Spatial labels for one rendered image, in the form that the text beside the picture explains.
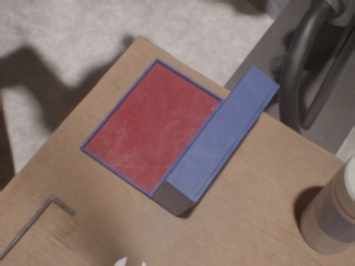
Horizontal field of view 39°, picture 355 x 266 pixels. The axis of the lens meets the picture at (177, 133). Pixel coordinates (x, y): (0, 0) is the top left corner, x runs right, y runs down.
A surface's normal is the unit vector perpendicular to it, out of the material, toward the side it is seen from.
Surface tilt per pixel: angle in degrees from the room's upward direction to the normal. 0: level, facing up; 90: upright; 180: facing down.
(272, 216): 0
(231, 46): 0
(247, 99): 12
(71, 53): 0
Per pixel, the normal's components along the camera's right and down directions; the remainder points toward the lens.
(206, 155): 0.18, -0.28
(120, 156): 0.00, -0.40
